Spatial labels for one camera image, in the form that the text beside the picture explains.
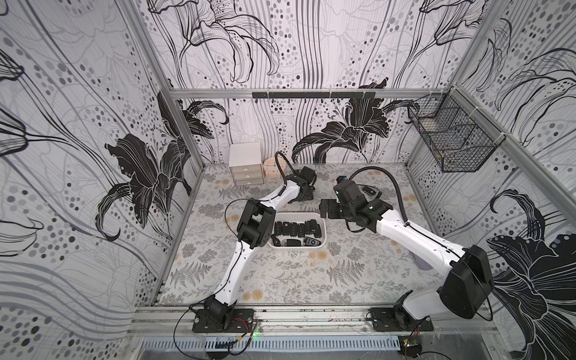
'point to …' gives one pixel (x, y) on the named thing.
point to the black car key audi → (313, 225)
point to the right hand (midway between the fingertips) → (331, 204)
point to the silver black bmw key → (310, 241)
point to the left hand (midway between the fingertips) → (299, 197)
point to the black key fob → (292, 242)
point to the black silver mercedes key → (276, 242)
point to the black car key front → (293, 229)
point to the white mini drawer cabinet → (245, 163)
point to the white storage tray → (302, 217)
